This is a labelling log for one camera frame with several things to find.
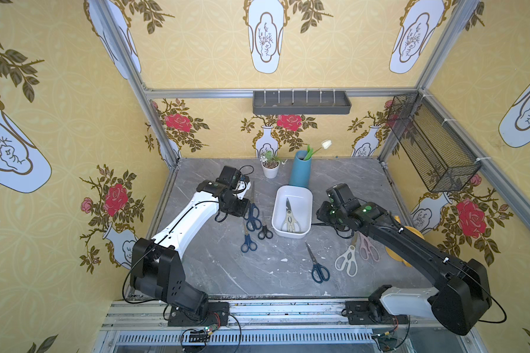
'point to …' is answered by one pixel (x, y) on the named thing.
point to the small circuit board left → (211, 327)
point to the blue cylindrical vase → (301, 168)
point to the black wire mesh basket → (440, 159)
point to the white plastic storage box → (292, 211)
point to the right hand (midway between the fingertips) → (313, 215)
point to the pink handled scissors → (366, 248)
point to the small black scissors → (265, 232)
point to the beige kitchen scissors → (289, 220)
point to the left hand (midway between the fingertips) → (242, 209)
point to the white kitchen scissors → (348, 259)
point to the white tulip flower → (324, 144)
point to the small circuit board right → (386, 341)
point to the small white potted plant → (270, 164)
